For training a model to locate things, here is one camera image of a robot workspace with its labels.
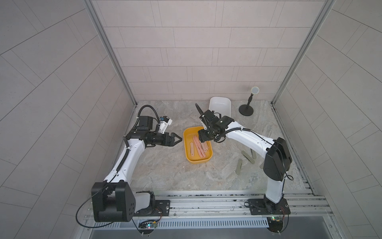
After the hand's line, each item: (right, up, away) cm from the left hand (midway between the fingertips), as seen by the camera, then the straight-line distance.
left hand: (177, 137), depth 78 cm
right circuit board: (+47, -39, -9) cm, 62 cm away
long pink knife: (+12, -8, +13) cm, 19 cm away
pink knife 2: (+14, -8, +13) cm, 21 cm away
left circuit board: (-12, -38, -13) cm, 41 cm away
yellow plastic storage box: (+10, -11, +11) cm, 18 cm away
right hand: (+13, -1, +7) cm, 15 cm away
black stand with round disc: (+48, +15, +33) cm, 61 cm away
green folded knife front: (+34, -18, +7) cm, 39 cm away
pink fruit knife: (+7, -9, +13) cm, 18 cm away
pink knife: (+16, -7, +14) cm, 22 cm away
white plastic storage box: (+28, +19, +32) cm, 47 cm away
